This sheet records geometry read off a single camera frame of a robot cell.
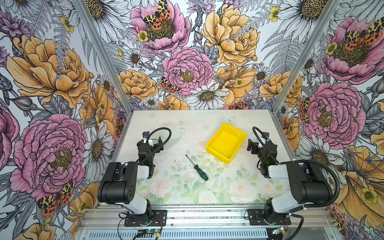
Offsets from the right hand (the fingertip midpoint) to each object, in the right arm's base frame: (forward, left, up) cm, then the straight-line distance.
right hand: (256, 143), depth 94 cm
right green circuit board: (-44, 0, -8) cm, 45 cm away
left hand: (+2, +64, +2) cm, 64 cm away
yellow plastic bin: (+5, +18, -5) cm, 19 cm away
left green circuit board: (-43, +59, -7) cm, 73 cm away
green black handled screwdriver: (-16, +34, -5) cm, 38 cm away
